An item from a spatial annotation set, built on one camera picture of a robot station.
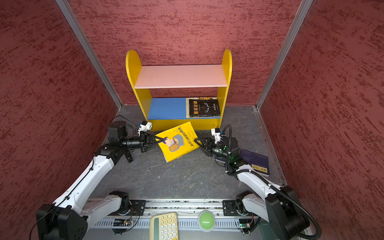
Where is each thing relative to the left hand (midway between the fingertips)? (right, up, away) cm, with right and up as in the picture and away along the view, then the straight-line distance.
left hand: (162, 144), depth 68 cm
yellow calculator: (+1, -38, 0) cm, 38 cm away
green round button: (+21, -37, +2) cm, 43 cm away
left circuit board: (-21, -39, +4) cm, 44 cm away
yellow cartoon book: (+7, +1, +3) cm, 8 cm away
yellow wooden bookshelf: (-4, +14, +22) cm, 27 cm away
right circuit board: (+40, -39, +3) cm, 56 cm away
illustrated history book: (+10, +27, +37) cm, 47 cm away
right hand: (+15, -2, +7) cm, 16 cm away
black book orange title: (+21, +19, +30) cm, 42 cm away
